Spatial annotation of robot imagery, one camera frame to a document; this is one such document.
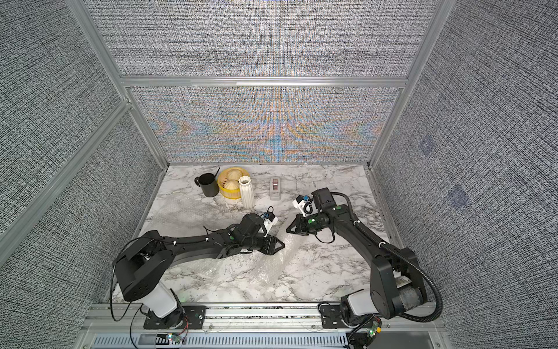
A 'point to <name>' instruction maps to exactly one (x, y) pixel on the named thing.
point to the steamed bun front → (232, 185)
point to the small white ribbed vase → (247, 192)
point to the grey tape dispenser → (275, 188)
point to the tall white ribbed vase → (267, 268)
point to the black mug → (208, 184)
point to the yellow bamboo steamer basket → (229, 194)
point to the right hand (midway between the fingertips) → (288, 224)
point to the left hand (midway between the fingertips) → (282, 246)
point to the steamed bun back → (234, 174)
